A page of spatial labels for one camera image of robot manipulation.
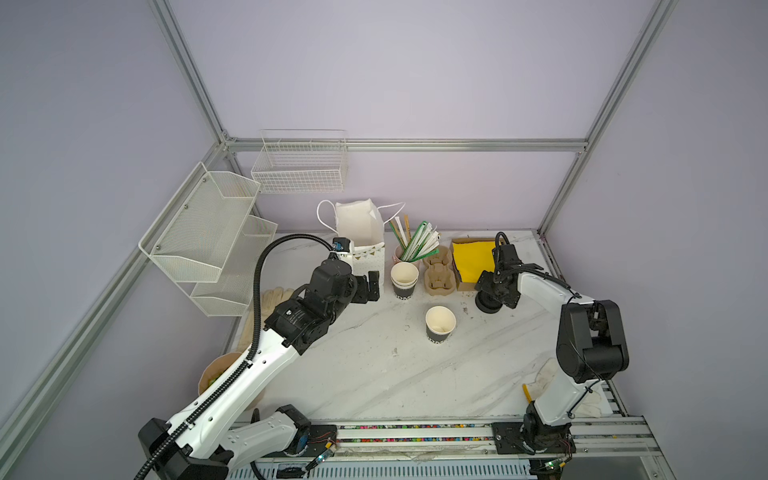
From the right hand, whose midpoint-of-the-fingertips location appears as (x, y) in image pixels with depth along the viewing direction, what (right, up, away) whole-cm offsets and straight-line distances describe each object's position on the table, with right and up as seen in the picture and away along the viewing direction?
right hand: (488, 288), depth 96 cm
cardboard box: (-6, 0, +5) cm, 8 cm away
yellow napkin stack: (-1, +10, +14) cm, 18 cm away
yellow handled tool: (+6, -27, -15) cm, 32 cm away
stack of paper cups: (-28, +4, +1) cm, 28 cm away
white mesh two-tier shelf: (-80, +14, -20) cm, 84 cm away
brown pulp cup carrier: (-15, +4, +6) cm, 17 cm away
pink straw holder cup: (-30, +11, +8) cm, 33 cm away
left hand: (-40, +6, -25) cm, 47 cm away
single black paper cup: (-17, -10, -4) cm, 20 cm away
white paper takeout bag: (-43, +23, +7) cm, 49 cm away
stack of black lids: (-1, -5, -1) cm, 5 cm away
